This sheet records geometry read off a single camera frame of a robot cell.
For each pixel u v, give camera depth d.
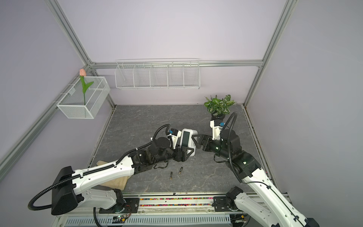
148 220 0.71
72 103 0.77
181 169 0.86
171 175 0.83
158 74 0.98
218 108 0.87
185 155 0.63
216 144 0.58
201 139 0.59
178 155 0.62
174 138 0.64
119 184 0.80
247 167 0.47
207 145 0.58
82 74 0.83
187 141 0.69
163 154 0.56
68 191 0.39
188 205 0.74
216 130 0.61
